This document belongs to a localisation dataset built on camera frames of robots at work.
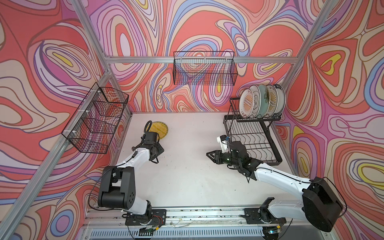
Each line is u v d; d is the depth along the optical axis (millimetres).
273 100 834
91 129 736
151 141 719
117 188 435
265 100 827
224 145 732
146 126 740
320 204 410
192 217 749
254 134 1044
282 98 830
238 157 629
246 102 879
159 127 1100
